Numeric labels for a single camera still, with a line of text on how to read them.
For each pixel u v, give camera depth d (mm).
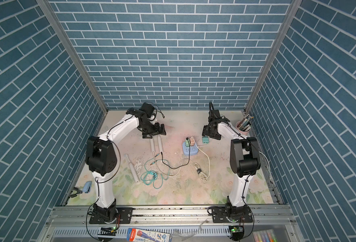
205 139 1012
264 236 680
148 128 792
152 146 987
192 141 940
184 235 691
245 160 524
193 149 963
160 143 1001
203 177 848
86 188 801
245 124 963
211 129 784
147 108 780
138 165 912
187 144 938
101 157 519
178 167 866
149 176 868
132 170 911
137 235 680
